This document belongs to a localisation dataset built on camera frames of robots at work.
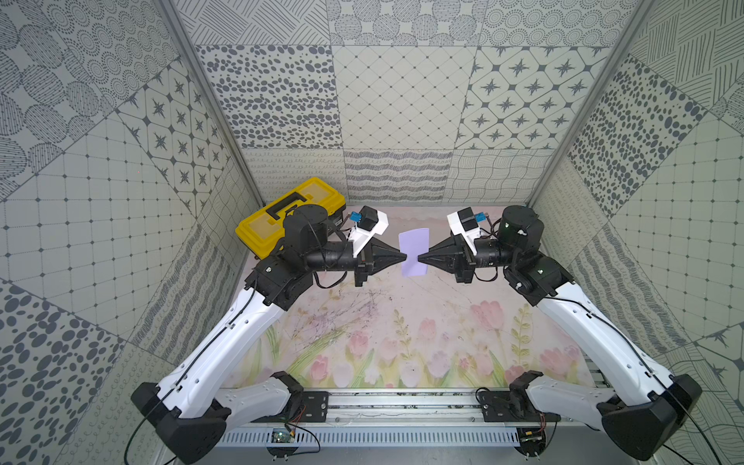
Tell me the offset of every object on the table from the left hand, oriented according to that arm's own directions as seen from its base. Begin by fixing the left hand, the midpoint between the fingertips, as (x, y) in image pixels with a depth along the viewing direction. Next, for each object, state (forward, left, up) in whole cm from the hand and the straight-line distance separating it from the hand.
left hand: (403, 247), depth 55 cm
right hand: (+1, -4, -5) cm, 6 cm away
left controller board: (-27, +29, -44) cm, 59 cm away
